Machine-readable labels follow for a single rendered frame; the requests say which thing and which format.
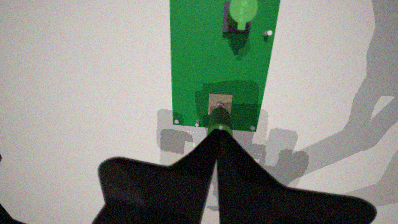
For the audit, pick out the green circuit board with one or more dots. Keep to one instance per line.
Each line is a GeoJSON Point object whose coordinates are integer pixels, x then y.
{"type": "Point", "coordinates": [219, 70]}

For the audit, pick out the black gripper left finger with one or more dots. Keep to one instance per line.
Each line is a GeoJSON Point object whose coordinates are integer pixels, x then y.
{"type": "Point", "coordinates": [181, 187]}

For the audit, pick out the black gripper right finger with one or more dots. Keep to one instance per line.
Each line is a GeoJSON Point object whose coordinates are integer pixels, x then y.
{"type": "Point", "coordinates": [248, 194]}

